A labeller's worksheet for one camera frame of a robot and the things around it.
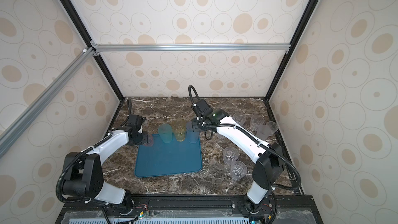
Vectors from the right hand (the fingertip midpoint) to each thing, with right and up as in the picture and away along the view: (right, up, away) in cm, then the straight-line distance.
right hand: (197, 125), depth 82 cm
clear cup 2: (+19, -18, +8) cm, 27 cm away
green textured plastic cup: (-20, -5, +13) cm, 24 cm away
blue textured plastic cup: (-3, -8, +12) cm, 15 cm away
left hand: (-30, -7, +9) cm, 32 cm away
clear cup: (+49, -2, +19) cm, 52 cm away
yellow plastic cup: (-10, -2, +8) cm, 13 cm away
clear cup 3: (+22, -25, +3) cm, 34 cm away
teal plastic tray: (-14, -20, +10) cm, 26 cm away
